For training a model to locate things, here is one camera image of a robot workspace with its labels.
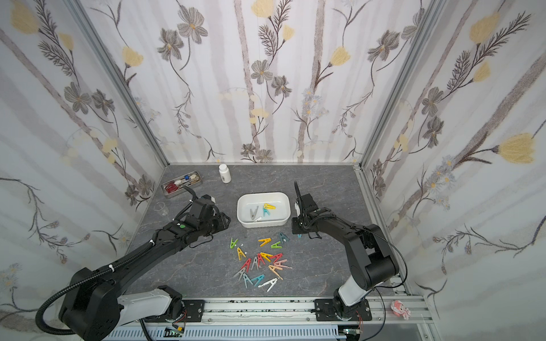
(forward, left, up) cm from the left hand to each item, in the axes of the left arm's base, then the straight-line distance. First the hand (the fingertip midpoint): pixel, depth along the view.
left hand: (231, 219), depth 85 cm
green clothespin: (-6, +1, -12) cm, 13 cm away
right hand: (+1, -28, -8) cm, 29 cm away
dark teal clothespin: (-4, -21, -11) cm, 24 cm away
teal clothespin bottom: (-21, -11, -10) cm, 26 cm away
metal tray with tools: (+28, +35, -12) cm, 46 cm away
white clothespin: (+6, -10, -12) cm, 17 cm away
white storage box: (+15, -5, -9) cm, 18 cm away
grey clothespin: (+8, -7, -11) cm, 15 cm away
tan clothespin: (-16, -16, -11) cm, 26 cm away
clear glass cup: (+12, +36, -8) cm, 38 cm away
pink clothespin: (-14, -19, -10) cm, 26 cm away
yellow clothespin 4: (-11, -14, -11) cm, 21 cm away
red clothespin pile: (-15, -6, -11) cm, 19 cm away
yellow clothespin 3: (-10, -3, -11) cm, 15 cm away
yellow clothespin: (+12, -15, -11) cm, 23 cm away
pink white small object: (-32, -60, -8) cm, 68 cm away
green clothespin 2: (-7, -18, -12) cm, 23 cm away
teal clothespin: (+10, -14, -11) cm, 21 cm away
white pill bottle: (+30, +7, -7) cm, 31 cm away
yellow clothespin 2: (-5, -13, -11) cm, 18 cm away
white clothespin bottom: (-22, -16, -11) cm, 29 cm away
